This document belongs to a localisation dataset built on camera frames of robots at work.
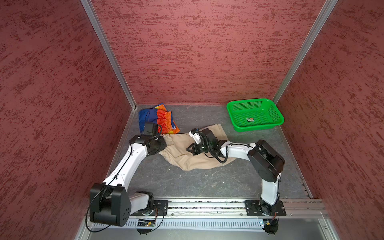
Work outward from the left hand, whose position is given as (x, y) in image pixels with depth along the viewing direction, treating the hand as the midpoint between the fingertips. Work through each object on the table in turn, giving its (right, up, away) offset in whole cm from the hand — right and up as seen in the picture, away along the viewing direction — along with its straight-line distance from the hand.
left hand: (163, 148), depth 84 cm
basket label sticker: (+60, +17, +27) cm, 68 cm away
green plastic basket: (+64, +21, +30) cm, 74 cm away
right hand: (+13, -3, +4) cm, 14 cm away
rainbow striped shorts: (-8, +19, +25) cm, 33 cm away
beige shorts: (+6, 0, +3) cm, 7 cm away
